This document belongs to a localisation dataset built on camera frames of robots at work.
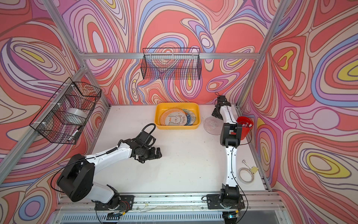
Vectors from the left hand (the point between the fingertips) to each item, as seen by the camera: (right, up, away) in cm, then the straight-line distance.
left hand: (158, 157), depth 86 cm
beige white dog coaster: (+11, +24, +21) cm, 34 cm away
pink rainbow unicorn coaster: (+40, +19, +21) cm, 49 cm away
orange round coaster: (+1, +28, +26) cm, 38 cm away
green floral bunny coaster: (+24, +27, +25) cm, 44 cm away
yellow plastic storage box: (-2, +34, +29) cm, 45 cm away
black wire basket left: (-48, +24, -14) cm, 55 cm away
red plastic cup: (+60, +20, +7) cm, 63 cm away
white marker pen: (-42, +16, -15) cm, 47 cm away
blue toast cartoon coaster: (+21, +24, +22) cm, 39 cm away
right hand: (+47, +24, +25) cm, 59 cm away
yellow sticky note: (+60, -7, -2) cm, 60 cm away
